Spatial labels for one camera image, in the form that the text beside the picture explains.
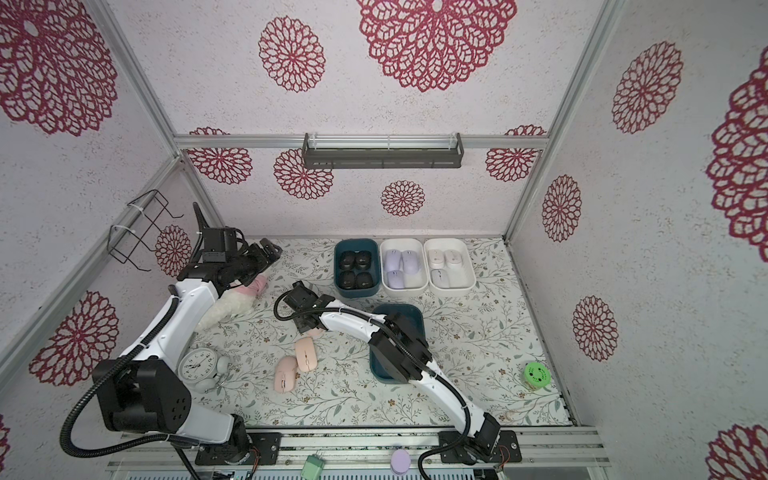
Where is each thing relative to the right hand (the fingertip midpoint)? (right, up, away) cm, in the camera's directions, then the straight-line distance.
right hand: (304, 312), depth 97 cm
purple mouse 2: (+30, +10, +8) cm, 33 cm away
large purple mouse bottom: (+36, +17, +12) cm, 41 cm away
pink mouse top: (+4, -6, -4) cm, 8 cm away
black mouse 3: (+13, +10, +7) cm, 18 cm away
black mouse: (+12, +17, +13) cm, 25 cm away
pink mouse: (+3, -11, -9) cm, 15 cm away
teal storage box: (+16, +23, +13) cm, 31 cm away
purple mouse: (+29, +17, +12) cm, 36 cm away
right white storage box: (+50, +15, +13) cm, 54 cm away
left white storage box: (+37, +8, +7) cm, 38 cm away
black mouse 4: (+19, +10, +7) cm, 23 cm away
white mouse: (+45, +18, +13) cm, 50 cm away
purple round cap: (+29, -27, -32) cm, 51 cm away
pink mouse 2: (-2, -15, -13) cm, 20 cm away
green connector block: (+9, -32, -27) cm, 43 cm away
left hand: (-6, +17, -12) cm, 22 cm away
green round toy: (+68, -15, -15) cm, 71 cm away
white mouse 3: (+45, +11, +9) cm, 48 cm away
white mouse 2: (+52, +18, +14) cm, 56 cm away
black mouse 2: (+18, +18, +13) cm, 29 cm away
